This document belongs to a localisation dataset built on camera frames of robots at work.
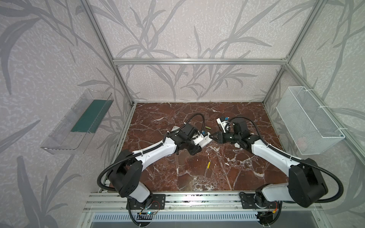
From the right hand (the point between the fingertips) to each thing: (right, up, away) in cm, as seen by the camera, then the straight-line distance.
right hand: (210, 132), depth 83 cm
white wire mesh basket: (+42, +4, -20) cm, 47 cm away
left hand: (-6, -6, +2) cm, 9 cm away
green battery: (+1, 0, +22) cm, 22 cm away
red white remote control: (-5, -6, -2) cm, 8 cm away
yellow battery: (-1, -21, +4) cm, 21 cm away
